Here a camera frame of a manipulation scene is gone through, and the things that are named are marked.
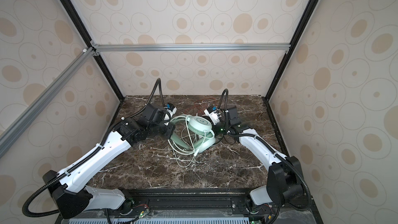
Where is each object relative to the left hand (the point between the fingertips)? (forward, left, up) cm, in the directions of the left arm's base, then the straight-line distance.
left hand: (178, 126), depth 72 cm
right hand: (+4, -12, -9) cm, 15 cm away
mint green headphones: (-6, -10, +9) cm, 15 cm away
